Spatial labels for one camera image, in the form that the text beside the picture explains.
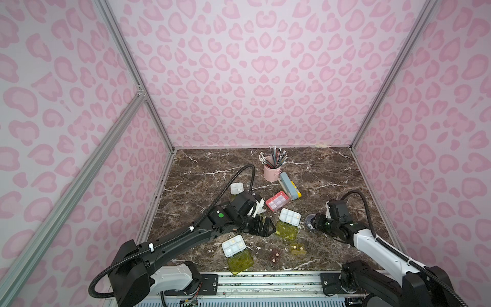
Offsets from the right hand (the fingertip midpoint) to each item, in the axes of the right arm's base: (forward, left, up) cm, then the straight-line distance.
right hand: (314, 221), depth 87 cm
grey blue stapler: (+19, +11, +2) cm, 22 cm away
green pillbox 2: (+18, +38, 0) cm, 42 cm away
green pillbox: (-2, +12, -2) cm, 13 cm away
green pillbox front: (-16, +34, -1) cm, 37 cm away
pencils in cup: (+32, +15, +10) cm, 37 cm away
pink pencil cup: (+24, +20, +4) cm, 31 cm away
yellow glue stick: (+15, +5, -1) cm, 16 cm away
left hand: (-9, +22, +13) cm, 27 cm away
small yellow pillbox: (-11, +9, -2) cm, 14 cm away
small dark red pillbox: (-15, +18, -1) cm, 24 cm away
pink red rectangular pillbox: (+11, +16, -1) cm, 20 cm away
